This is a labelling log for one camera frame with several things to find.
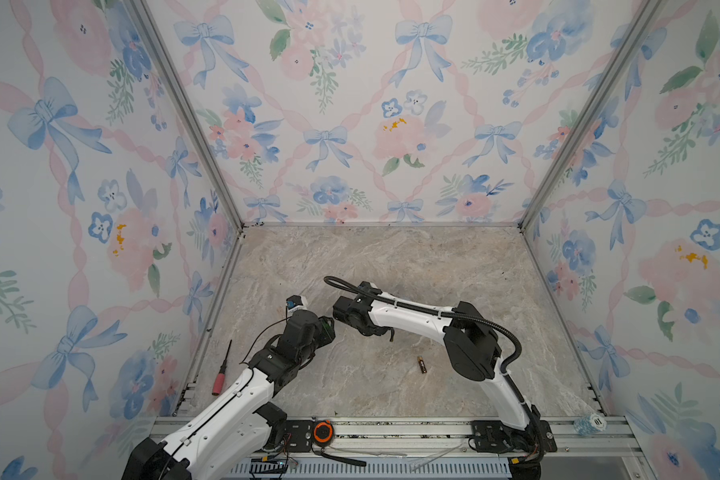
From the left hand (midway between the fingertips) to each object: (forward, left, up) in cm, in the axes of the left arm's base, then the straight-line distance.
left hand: (332, 320), depth 83 cm
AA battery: (-9, -26, -10) cm, 29 cm away
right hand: (+5, -20, -3) cm, 21 cm away
